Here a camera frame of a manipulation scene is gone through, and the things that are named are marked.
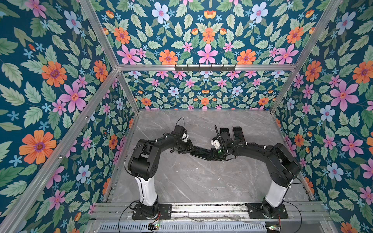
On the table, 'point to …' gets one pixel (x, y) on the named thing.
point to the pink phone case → (238, 133)
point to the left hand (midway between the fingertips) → (196, 146)
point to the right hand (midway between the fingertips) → (208, 157)
